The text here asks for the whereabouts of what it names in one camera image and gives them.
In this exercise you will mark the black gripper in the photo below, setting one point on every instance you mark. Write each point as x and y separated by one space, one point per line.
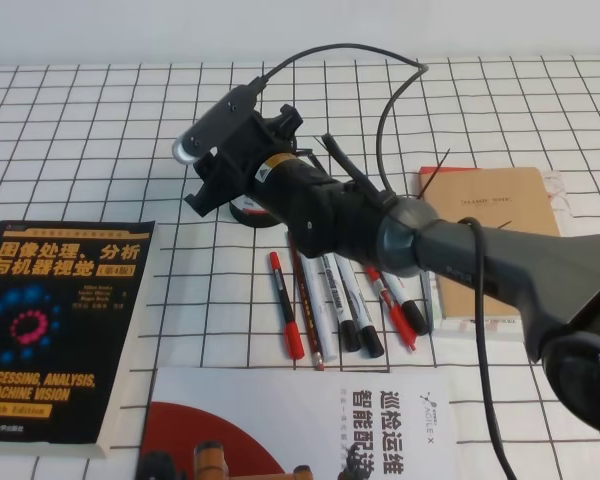
229 170

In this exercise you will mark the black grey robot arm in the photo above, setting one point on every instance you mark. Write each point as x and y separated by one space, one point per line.
554 282

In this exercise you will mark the black mesh pen holder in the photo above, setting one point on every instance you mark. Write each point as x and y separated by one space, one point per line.
249 213

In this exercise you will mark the red black pen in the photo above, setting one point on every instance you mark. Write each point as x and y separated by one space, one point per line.
291 333

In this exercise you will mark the grey pen beside notebook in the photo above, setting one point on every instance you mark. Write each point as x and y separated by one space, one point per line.
429 311

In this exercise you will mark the dark red pencil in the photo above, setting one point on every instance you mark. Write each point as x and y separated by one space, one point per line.
305 301

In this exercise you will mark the white marker black cap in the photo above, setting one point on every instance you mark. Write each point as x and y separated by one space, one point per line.
347 326

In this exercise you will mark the black image processing textbook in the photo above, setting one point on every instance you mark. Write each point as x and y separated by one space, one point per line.
71 298

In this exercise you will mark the white red robotics brochure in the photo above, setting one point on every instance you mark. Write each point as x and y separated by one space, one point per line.
207 423

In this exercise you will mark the brown kraft notebook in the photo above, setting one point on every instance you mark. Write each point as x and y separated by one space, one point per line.
505 198

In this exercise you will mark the white red book under notebook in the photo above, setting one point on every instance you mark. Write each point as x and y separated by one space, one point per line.
555 186

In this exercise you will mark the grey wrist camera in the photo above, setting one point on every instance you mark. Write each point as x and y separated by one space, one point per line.
216 125

